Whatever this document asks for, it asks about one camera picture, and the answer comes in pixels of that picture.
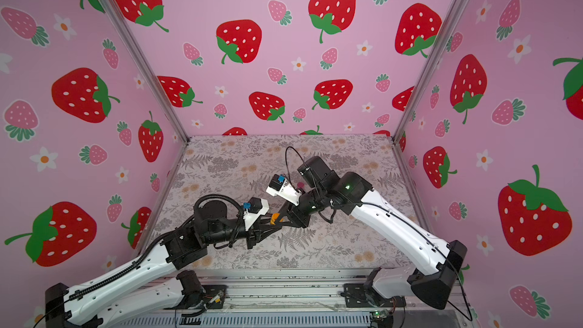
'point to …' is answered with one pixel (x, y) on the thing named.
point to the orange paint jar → (274, 216)
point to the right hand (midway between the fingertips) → (282, 217)
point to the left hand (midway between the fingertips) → (279, 219)
